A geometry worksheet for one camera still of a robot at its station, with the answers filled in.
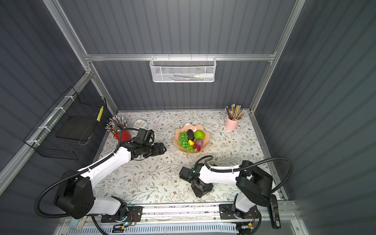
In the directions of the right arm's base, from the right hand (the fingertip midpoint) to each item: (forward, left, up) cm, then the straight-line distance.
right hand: (203, 194), depth 81 cm
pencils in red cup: (+40, +57, +15) cm, 71 cm away
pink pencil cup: (+45, -22, +6) cm, 50 cm away
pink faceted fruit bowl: (+44, +5, +5) cm, 44 cm away
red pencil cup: (+37, +54, +4) cm, 66 cm away
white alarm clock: (+48, +45, +5) cm, 66 cm away
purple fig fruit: (+29, +2, +7) cm, 30 cm away
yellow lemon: (+30, +7, +6) cm, 32 cm away
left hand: (+21, +24, +12) cm, 35 cm away
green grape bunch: (+32, +12, +7) cm, 36 cm away
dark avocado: (+36, +8, +7) cm, 38 cm away
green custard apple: (+35, +2, +9) cm, 36 cm away
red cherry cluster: (+27, +4, +8) cm, 28 cm away
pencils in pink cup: (+51, -25, +11) cm, 58 cm away
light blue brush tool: (-15, +60, +6) cm, 62 cm away
